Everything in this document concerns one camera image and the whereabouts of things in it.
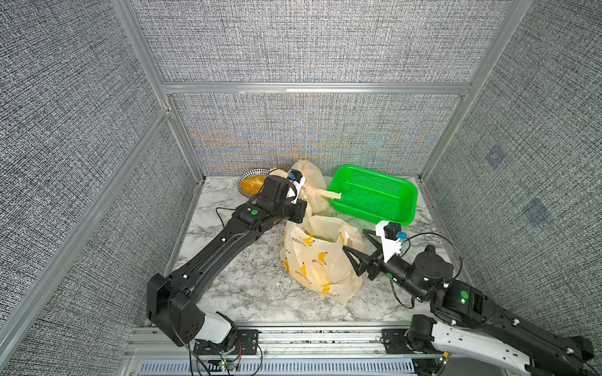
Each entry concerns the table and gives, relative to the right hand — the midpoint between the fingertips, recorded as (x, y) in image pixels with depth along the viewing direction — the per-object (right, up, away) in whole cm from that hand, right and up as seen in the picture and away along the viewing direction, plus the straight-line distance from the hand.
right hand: (356, 236), depth 60 cm
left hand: (-11, +8, +15) cm, 21 cm away
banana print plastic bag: (-9, +12, +30) cm, 34 cm away
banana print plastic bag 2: (-10, -8, +15) cm, 20 cm away
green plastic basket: (+21, +11, +53) cm, 58 cm away
